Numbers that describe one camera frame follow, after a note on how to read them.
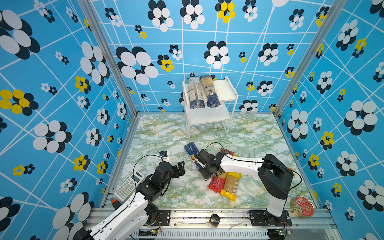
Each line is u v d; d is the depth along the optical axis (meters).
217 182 0.82
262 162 0.50
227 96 0.86
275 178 0.47
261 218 0.72
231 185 0.81
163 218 0.74
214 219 0.65
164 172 0.60
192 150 0.94
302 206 0.74
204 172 0.79
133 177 0.86
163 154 0.71
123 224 0.48
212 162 0.67
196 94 0.80
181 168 0.74
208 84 0.85
